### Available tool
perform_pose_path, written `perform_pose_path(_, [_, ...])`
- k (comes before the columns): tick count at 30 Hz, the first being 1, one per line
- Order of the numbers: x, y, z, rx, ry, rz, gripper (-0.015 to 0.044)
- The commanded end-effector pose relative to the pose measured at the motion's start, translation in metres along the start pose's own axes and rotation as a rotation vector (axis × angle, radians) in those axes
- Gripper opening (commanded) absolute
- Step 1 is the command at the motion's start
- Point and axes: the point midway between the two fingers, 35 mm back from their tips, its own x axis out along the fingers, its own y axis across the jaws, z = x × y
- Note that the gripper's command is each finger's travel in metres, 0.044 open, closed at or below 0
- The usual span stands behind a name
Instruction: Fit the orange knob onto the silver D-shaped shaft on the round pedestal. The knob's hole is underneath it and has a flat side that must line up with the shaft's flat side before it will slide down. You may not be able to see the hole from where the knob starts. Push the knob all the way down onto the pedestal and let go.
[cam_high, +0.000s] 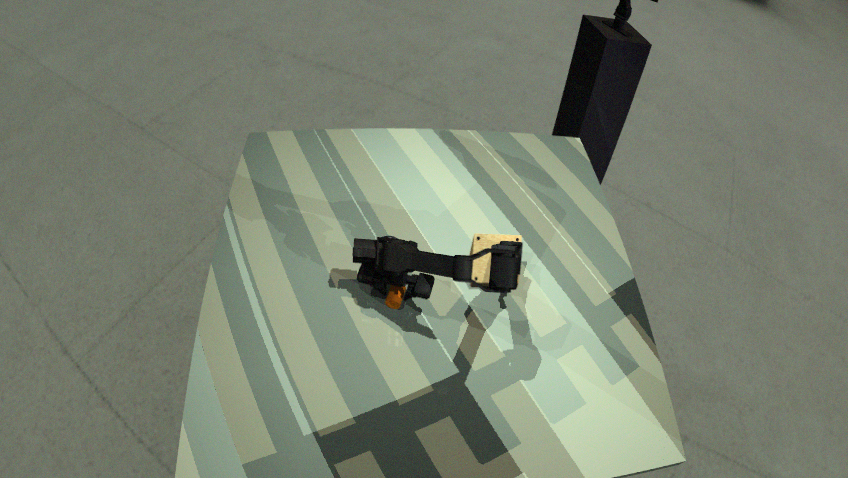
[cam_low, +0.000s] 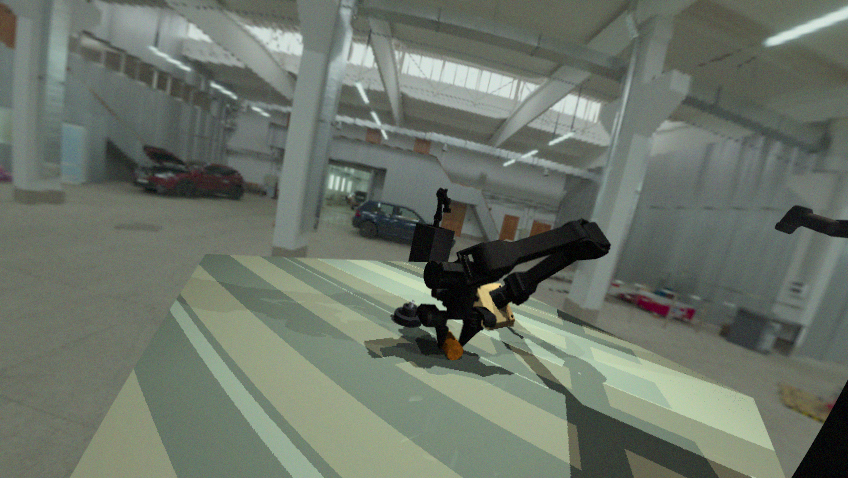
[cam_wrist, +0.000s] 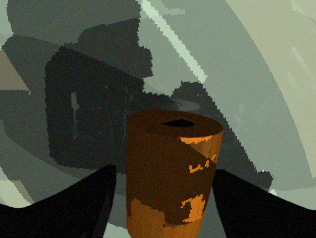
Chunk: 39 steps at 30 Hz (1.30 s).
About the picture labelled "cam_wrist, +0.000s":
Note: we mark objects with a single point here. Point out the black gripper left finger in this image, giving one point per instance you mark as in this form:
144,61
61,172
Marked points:
80,211

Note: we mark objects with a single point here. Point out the orange cylinder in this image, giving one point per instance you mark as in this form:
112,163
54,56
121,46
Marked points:
171,159

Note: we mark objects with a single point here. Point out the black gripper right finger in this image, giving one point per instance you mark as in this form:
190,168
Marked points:
247,211

